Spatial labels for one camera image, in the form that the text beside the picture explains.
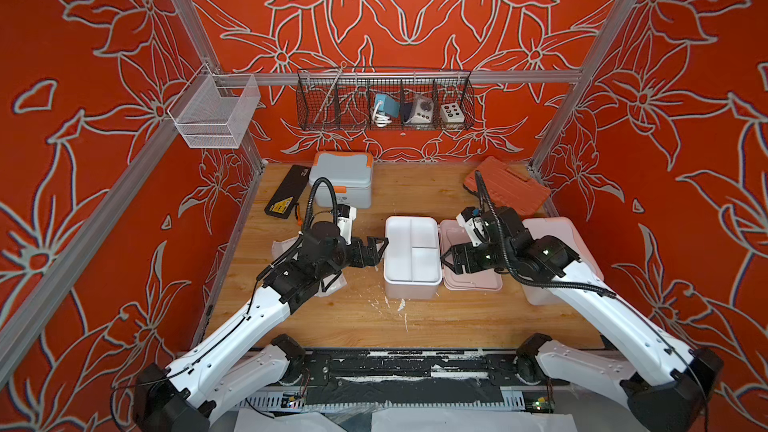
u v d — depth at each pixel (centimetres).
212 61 87
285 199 107
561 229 83
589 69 92
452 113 95
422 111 91
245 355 47
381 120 85
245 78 92
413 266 81
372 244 64
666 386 38
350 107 106
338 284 87
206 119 86
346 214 66
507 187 104
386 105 84
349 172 98
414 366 74
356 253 64
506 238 54
